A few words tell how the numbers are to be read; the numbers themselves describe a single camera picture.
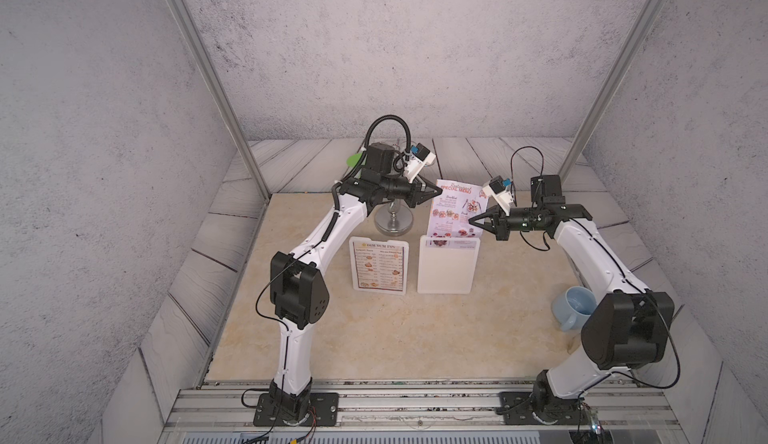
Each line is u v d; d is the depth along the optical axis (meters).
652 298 0.44
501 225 0.70
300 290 0.51
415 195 0.71
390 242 0.81
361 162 0.68
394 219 1.11
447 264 0.86
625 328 0.44
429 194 0.77
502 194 0.70
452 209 0.79
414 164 0.71
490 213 0.74
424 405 0.75
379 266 0.87
